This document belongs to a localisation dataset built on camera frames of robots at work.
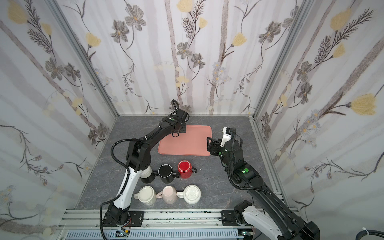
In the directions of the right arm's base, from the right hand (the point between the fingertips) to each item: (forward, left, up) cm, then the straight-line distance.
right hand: (210, 136), depth 72 cm
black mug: (-11, +23, -21) cm, 33 cm away
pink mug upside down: (-23, +20, -20) cm, 36 cm away
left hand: (+23, +18, -22) cm, 36 cm away
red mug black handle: (-9, +12, -21) cm, 26 cm away
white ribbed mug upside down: (-22, +8, -21) cm, 31 cm away
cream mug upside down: (-23, +31, -23) cm, 45 cm away
